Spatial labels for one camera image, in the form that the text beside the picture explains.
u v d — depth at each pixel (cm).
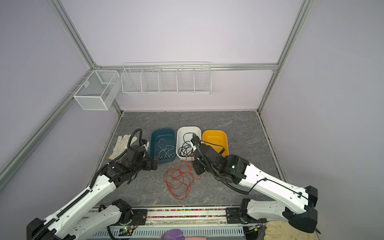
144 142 70
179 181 85
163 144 100
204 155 46
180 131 102
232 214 74
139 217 73
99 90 100
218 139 104
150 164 71
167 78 99
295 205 39
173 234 70
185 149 97
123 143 102
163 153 94
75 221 43
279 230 69
